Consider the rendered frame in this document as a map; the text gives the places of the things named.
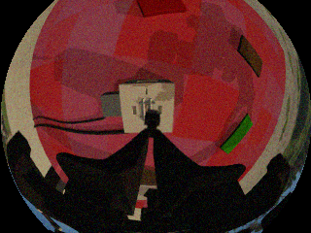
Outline green rectangular block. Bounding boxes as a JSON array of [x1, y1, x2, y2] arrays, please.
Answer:
[[221, 114, 253, 154]]

